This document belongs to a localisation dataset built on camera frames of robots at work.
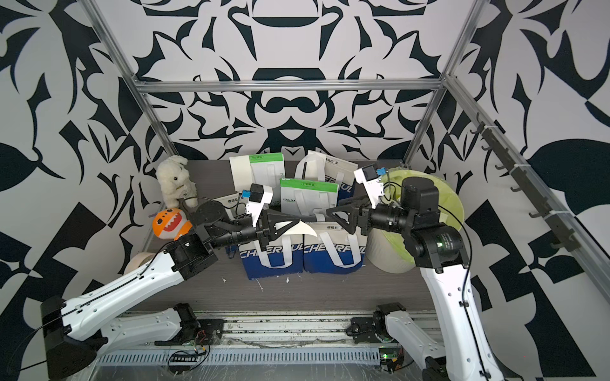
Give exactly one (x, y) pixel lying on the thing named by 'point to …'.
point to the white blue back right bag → (318, 167)
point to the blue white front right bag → (334, 250)
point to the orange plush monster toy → (171, 224)
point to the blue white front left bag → (285, 255)
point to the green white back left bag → (268, 168)
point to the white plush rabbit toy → (175, 183)
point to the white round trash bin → (383, 254)
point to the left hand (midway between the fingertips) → (295, 214)
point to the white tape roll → (137, 260)
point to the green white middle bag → (306, 198)
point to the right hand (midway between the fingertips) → (335, 205)
